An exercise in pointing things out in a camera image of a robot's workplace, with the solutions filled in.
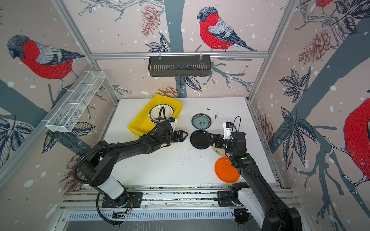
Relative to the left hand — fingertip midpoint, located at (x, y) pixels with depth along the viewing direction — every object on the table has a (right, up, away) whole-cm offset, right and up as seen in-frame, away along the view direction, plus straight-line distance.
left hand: (187, 132), depth 86 cm
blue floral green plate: (+10, +5, +20) cm, 24 cm away
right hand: (+15, 0, -5) cm, 16 cm away
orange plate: (+22, -22, -6) cm, 32 cm away
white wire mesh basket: (-61, +12, -14) cm, 64 cm away
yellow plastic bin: (-34, +3, +18) cm, 39 cm away
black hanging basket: (-6, +48, +20) cm, 52 cm away
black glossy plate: (+9, -7, +13) cm, 18 cm away
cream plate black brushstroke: (-26, +12, +21) cm, 35 cm away
